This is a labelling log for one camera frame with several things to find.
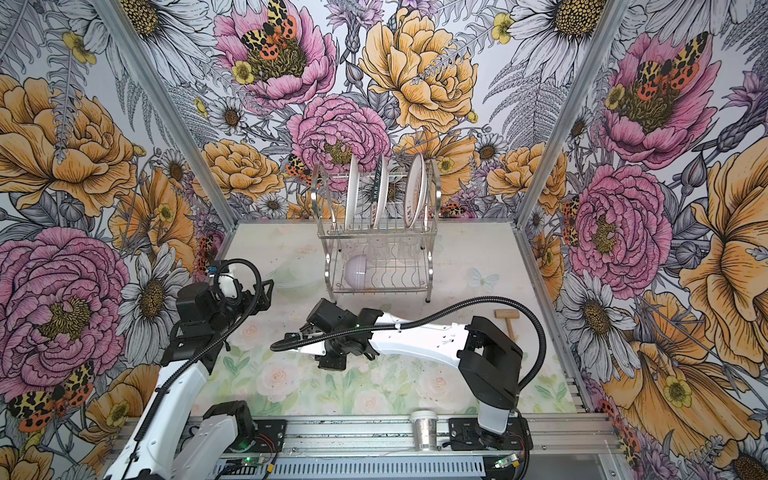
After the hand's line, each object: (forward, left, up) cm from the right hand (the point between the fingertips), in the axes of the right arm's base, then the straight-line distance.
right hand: (325, 359), depth 77 cm
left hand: (+15, +18, +8) cm, 25 cm away
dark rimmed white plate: (+41, -15, +21) cm, 48 cm away
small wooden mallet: (+16, -53, -9) cm, 56 cm away
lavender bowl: (+24, -7, +4) cm, 26 cm away
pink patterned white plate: (+38, -25, +21) cm, 50 cm away
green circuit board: (-19, +17, -10) cm, 28 cm away
